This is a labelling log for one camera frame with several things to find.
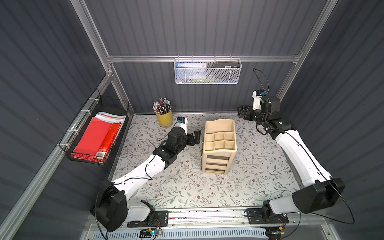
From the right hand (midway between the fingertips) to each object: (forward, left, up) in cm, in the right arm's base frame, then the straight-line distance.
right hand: (244, 108), depth 76 cm
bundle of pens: (+17, +48, -15) cm, 53 cm away
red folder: (-18, +71, -4) cm, 74 cm away
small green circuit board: (-51, +48, -33) cm, 77 cm away
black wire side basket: (+8, +83, -6) cm, 83 cm away
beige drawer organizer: (-15, +13, -11) cm, 23 cm away
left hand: (-8, +26, -9) cm, 28 cm away
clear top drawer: (-21, +15, -13) cm, 29 cm away
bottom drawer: (-21, +14, -30) cm, 39 cm away
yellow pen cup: (+14, +47, -25) cm, 55 cm away
